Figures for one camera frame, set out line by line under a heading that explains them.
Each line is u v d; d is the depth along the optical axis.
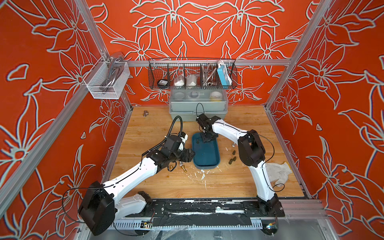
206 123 0.74
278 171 0.86
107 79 0.82
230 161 0.87
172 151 0.61
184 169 0.85
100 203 0.39
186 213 0.73
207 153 0.92
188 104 0.97
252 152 0.57
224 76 0.88
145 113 1.14
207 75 0.83
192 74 0.97
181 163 0.88
